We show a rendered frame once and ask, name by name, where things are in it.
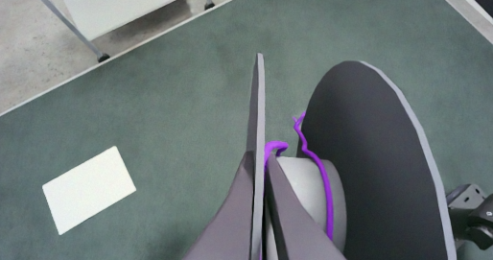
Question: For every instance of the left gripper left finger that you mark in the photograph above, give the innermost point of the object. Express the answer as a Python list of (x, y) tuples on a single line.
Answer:
[(227, 235)]

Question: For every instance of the purple cable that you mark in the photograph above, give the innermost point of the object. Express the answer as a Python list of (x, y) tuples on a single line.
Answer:
[(282, 147)]

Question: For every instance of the dark grey cable reel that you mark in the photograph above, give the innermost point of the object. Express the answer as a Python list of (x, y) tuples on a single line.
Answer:
[(388, 198)]

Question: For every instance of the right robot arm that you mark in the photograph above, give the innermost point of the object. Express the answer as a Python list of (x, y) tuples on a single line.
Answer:
[(478, 226)]

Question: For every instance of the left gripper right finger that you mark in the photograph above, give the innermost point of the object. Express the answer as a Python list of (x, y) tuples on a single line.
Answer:
[(288, 231)]

